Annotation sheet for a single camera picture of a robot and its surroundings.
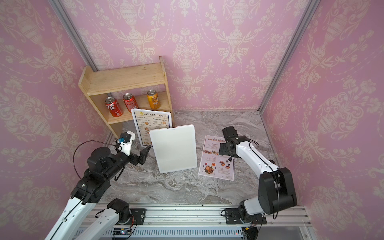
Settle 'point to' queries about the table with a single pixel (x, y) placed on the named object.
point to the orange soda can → (153, 99)
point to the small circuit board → (122, 231)
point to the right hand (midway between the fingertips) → (231, 151)
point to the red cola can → (113, 106)
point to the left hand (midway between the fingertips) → (143, 142)
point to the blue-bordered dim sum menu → (146, 121)
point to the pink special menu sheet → (212, 164)
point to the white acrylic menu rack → (149, 110)
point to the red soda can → (130, 101)
